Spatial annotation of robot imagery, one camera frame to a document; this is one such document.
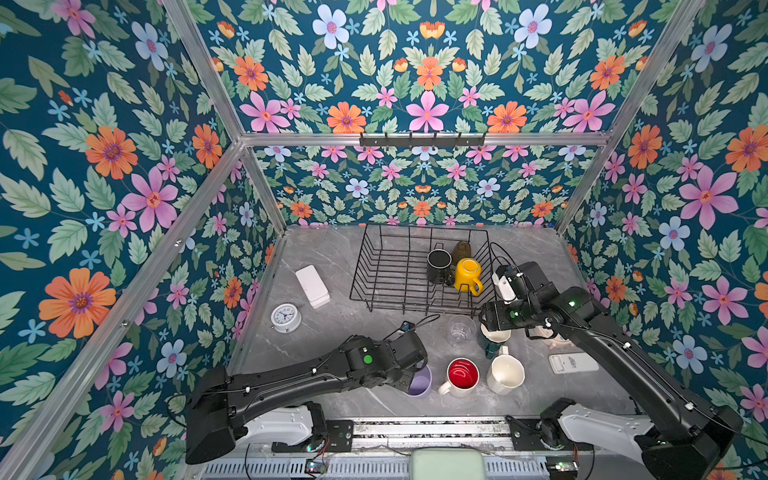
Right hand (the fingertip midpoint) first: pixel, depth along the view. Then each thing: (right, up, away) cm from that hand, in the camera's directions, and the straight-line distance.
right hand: (491, 313), depth 74 cm
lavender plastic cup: (-18, -19, +5) cm, 27 cm away
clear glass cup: (-5, -8, +15) cm, 18 cm away
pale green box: (-12, -33, -7) cm, 36 cm away
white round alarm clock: (-59, -5, +17) cm, 62 cm away
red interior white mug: (-6, -19, +7) cm, 21 cm away
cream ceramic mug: (+6, -18, +8) cm, 21 cm away
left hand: (-20, -14, -2) cm, 25 cm away
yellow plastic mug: (-2, +8, +18) cm, 20 cm away
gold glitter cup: (-2, +16, +27) cm, 32 cm away
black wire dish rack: (-27, +7, +32) cm, 42 cm away
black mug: (-11, +12, +19) cm, 26 cm away
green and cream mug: (+3, -9, +8) cm, 12 cm away
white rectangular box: (-53, +4, +25) cm, 59 cm away
